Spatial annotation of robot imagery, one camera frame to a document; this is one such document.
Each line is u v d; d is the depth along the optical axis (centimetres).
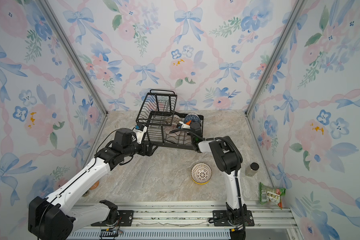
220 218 72
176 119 110
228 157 59
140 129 69
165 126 82
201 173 86
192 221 74
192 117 110
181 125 93
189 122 97
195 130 80
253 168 81
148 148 70
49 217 38
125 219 73
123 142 59
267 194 78
